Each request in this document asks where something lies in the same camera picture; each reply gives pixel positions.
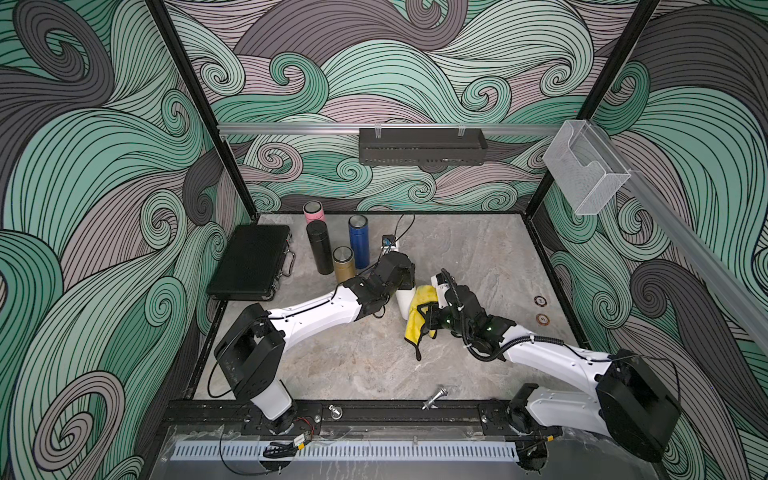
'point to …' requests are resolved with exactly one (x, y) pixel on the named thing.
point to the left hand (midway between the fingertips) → (407, 263)
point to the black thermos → (318, 233)
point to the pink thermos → (313, 211)
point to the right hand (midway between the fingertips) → (415, 310)
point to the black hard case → (252, 262)
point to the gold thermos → (343, 258)
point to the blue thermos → (359, 236)
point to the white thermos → (404, 298)
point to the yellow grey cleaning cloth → (421, 295)
